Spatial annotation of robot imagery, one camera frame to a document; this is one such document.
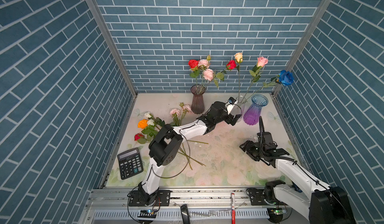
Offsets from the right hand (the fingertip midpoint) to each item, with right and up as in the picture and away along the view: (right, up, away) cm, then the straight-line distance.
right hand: (243, 148), depth 87 cm
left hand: (-3, +22, -1) cm, 22 cm away
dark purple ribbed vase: (-27, +26, +25) cm, 45 cm away
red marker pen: (-10, -24, -16) cm, 31 cm away
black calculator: (-65, -7, -4) cm, 66 cm away
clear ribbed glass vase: (+1, +25, +8) cm, 26 cm away
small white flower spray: (-56, +14, +15) cm, 60 cm away
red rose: (-30, +51, +7) cm, 60 cm away
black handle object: (-32, -24, -20) cm, 45 cm away
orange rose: (-64, +13, +12) cm, 66 cm away
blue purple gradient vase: (+8, +20, +10) cm, 23 cm away
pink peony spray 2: (-41, +18, +18) cm, 49 cm away
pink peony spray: (-21, +44, 0) cm, 48 cm away
